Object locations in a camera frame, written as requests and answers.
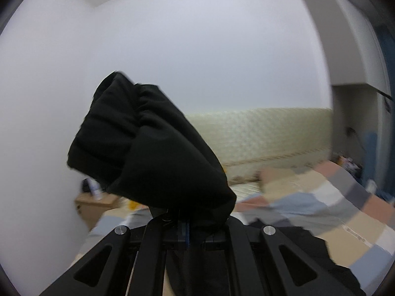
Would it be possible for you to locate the black garment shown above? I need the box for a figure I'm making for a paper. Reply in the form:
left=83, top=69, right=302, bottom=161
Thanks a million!
left=68, top=72, right=236, bottom=224

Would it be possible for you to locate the yellow cartoon pillow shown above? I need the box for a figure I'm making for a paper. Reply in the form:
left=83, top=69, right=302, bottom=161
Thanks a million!
left=127, top=200, right=146, bottom=211

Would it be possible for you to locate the wooden bedside table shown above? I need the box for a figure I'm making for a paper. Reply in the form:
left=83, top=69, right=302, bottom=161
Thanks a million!
left=74, top=192, right=120, bottom=230

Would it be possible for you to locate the floral white pillow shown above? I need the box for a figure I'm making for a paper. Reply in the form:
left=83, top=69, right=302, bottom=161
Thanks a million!
left=230, top=181, right=262, bottom=203

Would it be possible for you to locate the white plastic bottle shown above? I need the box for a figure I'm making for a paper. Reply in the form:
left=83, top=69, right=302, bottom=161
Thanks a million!
left=87, top=178, right=102, bottom=201

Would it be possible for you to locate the black bag on nightstand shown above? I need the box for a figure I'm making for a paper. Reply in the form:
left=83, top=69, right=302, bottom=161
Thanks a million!
left=81, top=178, right=91, bottom=194

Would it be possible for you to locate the pastel checkered bed quilt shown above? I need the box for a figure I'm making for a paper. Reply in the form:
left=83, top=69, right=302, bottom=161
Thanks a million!
left=69, top=159, right=395, bottom=295

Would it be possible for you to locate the cream quilted headboard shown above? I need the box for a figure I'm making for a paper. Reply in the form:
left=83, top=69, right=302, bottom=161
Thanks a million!
left=187, top=108, right=333, bottom=185

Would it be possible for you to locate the grey white wardrobe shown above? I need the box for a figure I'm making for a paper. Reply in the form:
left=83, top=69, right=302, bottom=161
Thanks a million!
left=305, top=0, right=391, bottom=97

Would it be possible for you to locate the black wall plug with cable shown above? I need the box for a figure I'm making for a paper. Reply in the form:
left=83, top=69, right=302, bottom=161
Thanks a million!
left=345, top=126, right=366, bottom=159

